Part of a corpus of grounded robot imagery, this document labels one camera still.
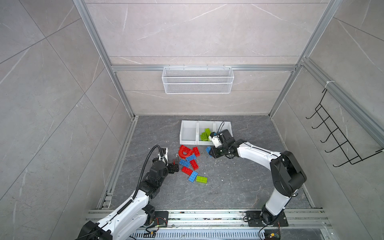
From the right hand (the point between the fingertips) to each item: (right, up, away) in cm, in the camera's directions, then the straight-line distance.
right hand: (210, 152), depth 92 cm
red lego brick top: (-9, 0, +6) cm, 11 cm away
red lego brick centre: (-10, -8, -2) cm, 13 cm away
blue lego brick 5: (+2, +12, -9) cm, 15 cm away
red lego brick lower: (-15, -11, -4) cm, 19 cm away
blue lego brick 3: (-2, +1, 0) cm, 2 cm away
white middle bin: (-4, +17, +18) cm, 25 cm away
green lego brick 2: (-3, +9, +11) cm, 14 cm away
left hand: (-24, 0, -9) cm, 25 cm away
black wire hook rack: (+54, +8, -30) cm, 62 cm away
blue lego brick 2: (-16, -7, 0) cm, 18 cm away
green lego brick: (-6, -15, -7) cm, 17 cm away
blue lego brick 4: (-11, -13, -6) cm, 18 cm away
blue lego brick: (-12, -4, +1) cm, 13 cm away
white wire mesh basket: (-8, +48, +9) cm, 50 cm away
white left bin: (-14, +12, +15) cm, 24 cm away
